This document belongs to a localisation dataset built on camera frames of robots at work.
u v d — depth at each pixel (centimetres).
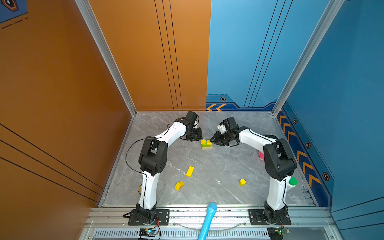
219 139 85
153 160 55
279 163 52
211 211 73
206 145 96
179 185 82
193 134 84
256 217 72
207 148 99
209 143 95
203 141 96
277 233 70
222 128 91
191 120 79
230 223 72
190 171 88
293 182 76
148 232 71
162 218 74
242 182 83
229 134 76
